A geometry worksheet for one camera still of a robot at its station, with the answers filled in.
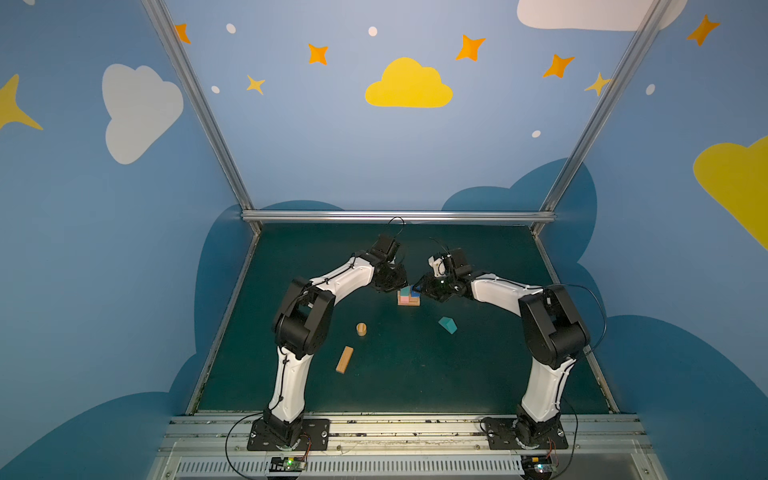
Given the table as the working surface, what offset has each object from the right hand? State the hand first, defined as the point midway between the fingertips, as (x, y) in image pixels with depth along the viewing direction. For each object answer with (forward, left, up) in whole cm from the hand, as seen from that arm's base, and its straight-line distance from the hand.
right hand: (417, 286), depth 96 cm
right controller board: (-46, -29, -7) cm, 55 cm away
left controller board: (-49, +31, -5) cm, 58 cm away
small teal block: (-2, +4, 0) cm, 4 cm away
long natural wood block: (-23, +21, -5) cm, 32 cm away
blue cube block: (-2, 0, -2) cm, 3 cm away
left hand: (0, +2, +1) cm, 3 cm away
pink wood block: (-3, +4, -5) cm, 7 cm away
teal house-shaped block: (-10, -10, -5) cm, 16 cm away
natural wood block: (-3, +1, -5) cm, 6 cm away
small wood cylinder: (-14, +17, -4) cm, 23 cm away
